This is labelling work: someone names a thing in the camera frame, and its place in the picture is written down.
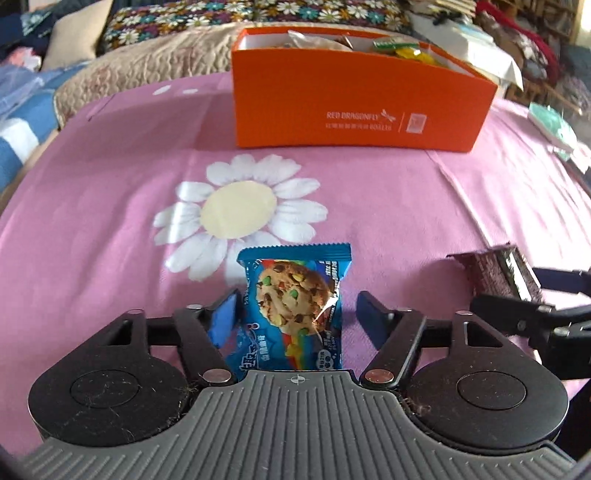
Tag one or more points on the red garment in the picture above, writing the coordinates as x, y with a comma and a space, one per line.
531, 41

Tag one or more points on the blue cookie packet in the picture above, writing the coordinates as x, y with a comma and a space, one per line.
291, 300

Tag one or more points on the long floral cushion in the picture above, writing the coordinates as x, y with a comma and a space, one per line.
332, 11
175, 18

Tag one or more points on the white cloth side table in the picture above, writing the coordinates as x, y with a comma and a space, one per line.
480, 46

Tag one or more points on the pink floral tablecloth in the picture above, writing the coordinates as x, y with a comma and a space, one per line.
115, 184

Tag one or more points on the bookshelf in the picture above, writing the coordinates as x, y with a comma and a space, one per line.
554, 18

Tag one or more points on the dark red snack packet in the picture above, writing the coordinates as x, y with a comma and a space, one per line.
498, 272

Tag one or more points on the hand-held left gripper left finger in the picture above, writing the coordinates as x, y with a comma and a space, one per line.
224, 316

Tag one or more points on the dark blue clothes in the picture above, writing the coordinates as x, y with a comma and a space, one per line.
23, 23

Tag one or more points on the round cake clear packet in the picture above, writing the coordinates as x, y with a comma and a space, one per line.
314, 40

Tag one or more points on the beige quilted sofa cover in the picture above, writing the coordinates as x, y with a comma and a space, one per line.
152, 64

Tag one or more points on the wicker chair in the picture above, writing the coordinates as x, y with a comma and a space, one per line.
540, 87

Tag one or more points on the beige pillow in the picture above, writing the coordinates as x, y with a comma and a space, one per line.
76, 32

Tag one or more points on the orange cardboard box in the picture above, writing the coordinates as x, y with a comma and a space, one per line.
323, 101

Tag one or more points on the green tissue pack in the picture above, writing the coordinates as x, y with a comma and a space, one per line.
554, 127

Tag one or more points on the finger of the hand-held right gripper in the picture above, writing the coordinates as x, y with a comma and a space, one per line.
563, 280
503, 308

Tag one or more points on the blue striped blanket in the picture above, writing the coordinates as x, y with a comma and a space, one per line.
18, 120

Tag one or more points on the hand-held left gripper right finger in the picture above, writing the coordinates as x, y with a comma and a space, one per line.
373, 316

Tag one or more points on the yellow crinkled snack packet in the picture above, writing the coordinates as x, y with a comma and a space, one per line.
413, 54

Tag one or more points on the green label peanut packet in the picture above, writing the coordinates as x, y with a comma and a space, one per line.
392, 44

